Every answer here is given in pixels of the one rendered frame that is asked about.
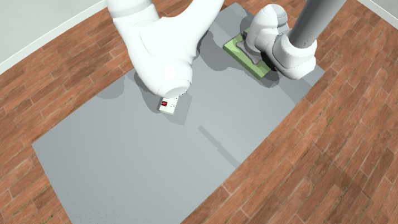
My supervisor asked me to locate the white power strip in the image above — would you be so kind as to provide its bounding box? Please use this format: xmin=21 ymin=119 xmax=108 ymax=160
xmin=159 ymin=96 xmax=180 ymax=115

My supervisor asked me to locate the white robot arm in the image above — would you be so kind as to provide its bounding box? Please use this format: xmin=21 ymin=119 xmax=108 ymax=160
xmin=106 ymin=0 xmax=346 ymax=99

